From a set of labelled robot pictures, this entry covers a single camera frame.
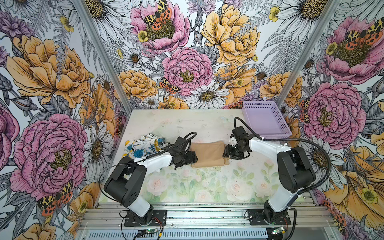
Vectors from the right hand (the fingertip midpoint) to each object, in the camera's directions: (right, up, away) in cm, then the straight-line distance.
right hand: (228, 160), depth 90 cm
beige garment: (-11, +3, +3) cm, 12 cm away
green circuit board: (-40, -29, -19) cm, 52 cm away
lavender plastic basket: (+37, +26, +33) cm, 56 cm away
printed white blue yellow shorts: (-52, +7, +7) cm, 53 cm away
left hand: (-22, -2, -1) cm, 22 cm away
